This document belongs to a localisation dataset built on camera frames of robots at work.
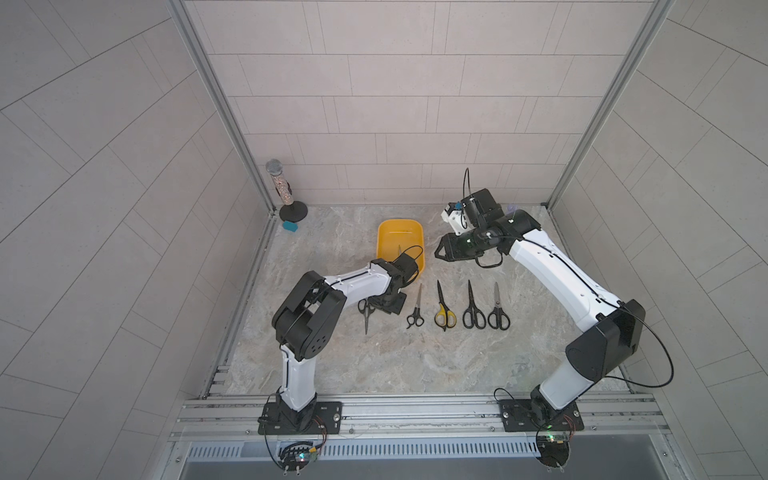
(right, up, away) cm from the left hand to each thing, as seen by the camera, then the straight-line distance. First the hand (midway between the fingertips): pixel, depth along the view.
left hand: (391, 306), depth 93 cm
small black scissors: (+7, -2, -6) cm, 10 cm away
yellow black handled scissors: (+16, -2, -6) cm, 17 cm away
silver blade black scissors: (+32, -2, -5) cm, 33 cm away
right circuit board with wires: (+38, -27, -25) cm, 53 cm away
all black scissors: (+25, -2, -5) cm, 25 cm away
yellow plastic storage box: (+3, +23, +14) cm, 27 cm away
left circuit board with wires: (-21, -26, -28) cm, 43 cm away
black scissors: (-8, +1, -4) cm, 9 cm away
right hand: (+13, +18, -15) cm, 27 cm away
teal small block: (-38, +25, +17) cm, 49 cm away
